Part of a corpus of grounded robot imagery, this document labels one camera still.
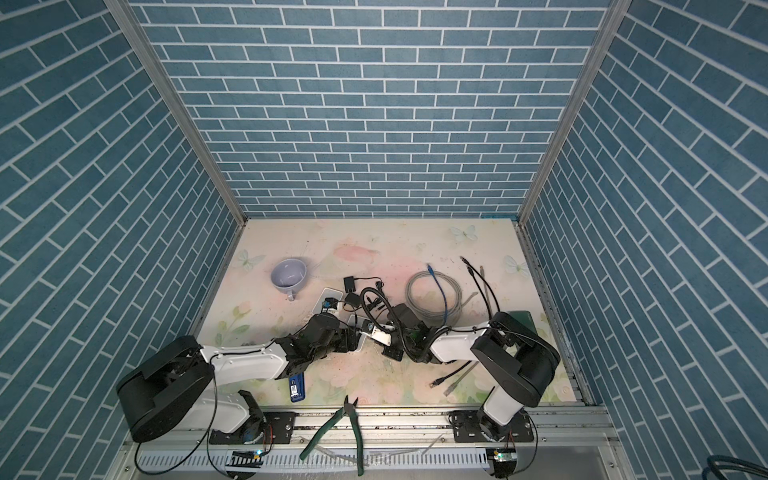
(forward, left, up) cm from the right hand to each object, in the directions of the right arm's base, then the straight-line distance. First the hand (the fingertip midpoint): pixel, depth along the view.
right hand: (376, 334), depth 89 cm
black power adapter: (+16, +11, +2) cm, 20 cm away
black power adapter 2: (+12, +9, -1) cm, 15 cm away
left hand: (-1, +6, +1) cm, 6 cm away
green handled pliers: (-21, +5, -1) cm, 21 cm away
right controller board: (-28, -35, -6) cm, 45 cm away
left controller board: (-33, +28, -3) cm, 43 cm away
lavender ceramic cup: (+17, +32, +3) cm, 37 cm away
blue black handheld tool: (-17, +18, +3) cm, 25 cm away
